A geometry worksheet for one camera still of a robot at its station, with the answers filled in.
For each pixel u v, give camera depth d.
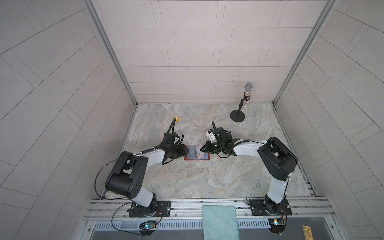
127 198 0.49
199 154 0.87
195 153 0.89
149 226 0.64
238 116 1.08
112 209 0.72
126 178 0.44
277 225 0.68
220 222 0.67
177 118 1.06
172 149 0.76
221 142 0.73
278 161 0.48
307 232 0.64
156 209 0.69
